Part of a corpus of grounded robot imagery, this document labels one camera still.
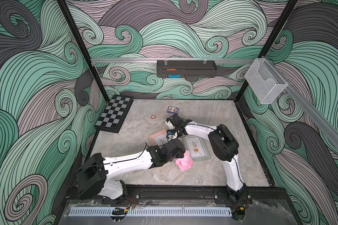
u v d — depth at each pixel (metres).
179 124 0.79
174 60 0.95
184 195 0.75
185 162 0.74
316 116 0.58
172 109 1.11
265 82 0.78
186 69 0.95
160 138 0.95
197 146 0.92
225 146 0.54
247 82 0.94
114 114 1.07
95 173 0.41
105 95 1.19
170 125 0.83
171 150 0.57
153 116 1.10
